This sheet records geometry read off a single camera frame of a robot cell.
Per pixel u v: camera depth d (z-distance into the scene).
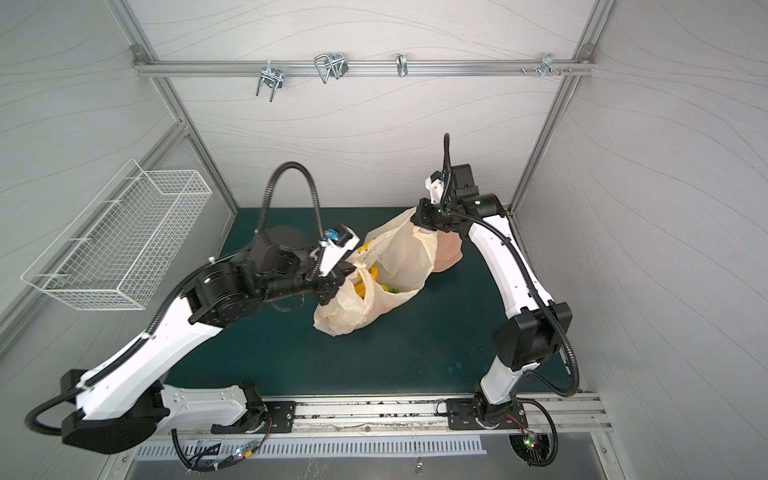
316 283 0.51
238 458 0.67
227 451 0.70
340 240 0.49
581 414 0.77
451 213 0.55
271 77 0.78
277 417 0.74
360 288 0.64
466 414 0.73
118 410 0.38
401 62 0.72
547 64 0.76
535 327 0.43
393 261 0.96
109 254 0.66
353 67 0.80
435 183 0.71
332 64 0.77
